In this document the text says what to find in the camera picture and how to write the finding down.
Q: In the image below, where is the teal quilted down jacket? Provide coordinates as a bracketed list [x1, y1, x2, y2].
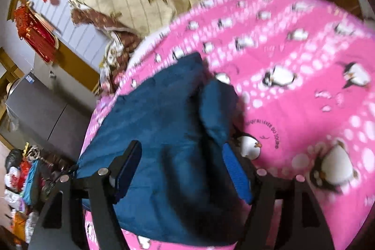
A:
[77, 53, 244, 246]

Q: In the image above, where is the clutter pile on floor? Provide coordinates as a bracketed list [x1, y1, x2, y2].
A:
[1, 143, 75, 249]

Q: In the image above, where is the grey refrigerator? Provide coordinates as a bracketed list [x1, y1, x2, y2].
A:
[4, 70, 93, 161]

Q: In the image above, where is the pink penguin bed cover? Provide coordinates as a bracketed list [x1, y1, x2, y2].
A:
[85, 0, 374, 249]

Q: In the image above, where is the brown patterned blanket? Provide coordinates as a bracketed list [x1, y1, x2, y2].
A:
[71, 8, 142, 94]

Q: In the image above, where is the red tasselled hanging decoration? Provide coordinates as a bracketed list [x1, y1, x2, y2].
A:
[14, 1, 59, 64]

